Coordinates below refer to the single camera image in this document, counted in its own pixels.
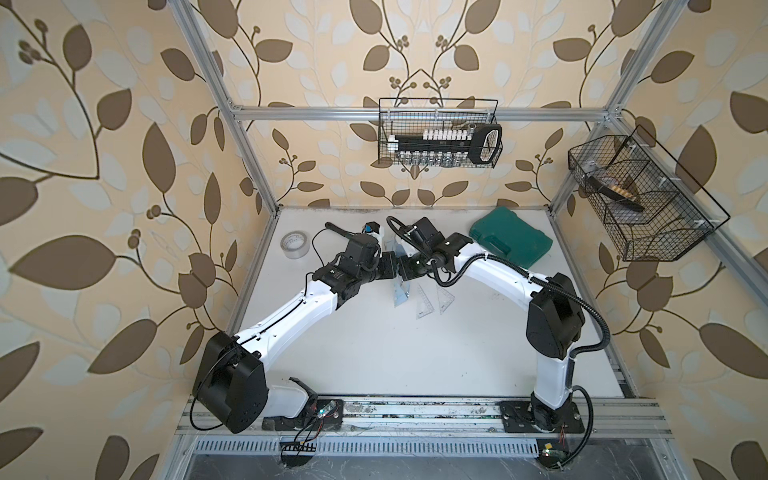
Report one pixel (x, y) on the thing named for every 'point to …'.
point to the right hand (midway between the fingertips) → (400, 271)
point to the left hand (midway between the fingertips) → (394, 255)
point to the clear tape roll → (295, 244)
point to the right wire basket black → (651, 208)
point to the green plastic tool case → (505, 233)
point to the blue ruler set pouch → (402, 288)
